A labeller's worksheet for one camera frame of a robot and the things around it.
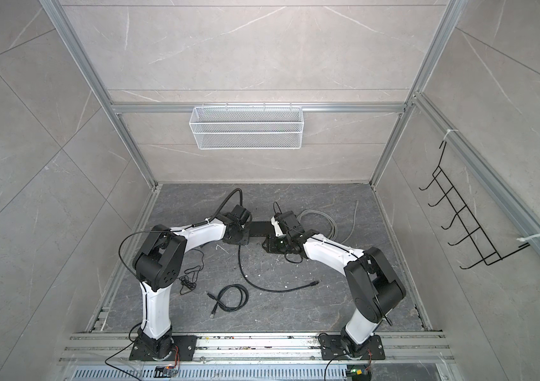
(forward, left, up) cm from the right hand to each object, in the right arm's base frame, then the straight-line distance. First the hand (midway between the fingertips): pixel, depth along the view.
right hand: (265, 243), depth 90 cm
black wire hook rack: (-13, -60, +22) cm, 65 cm away
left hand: (+9, +10, -6) cm, 15 cm away
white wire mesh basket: (+45, +8, +23) cm, 51 cm away
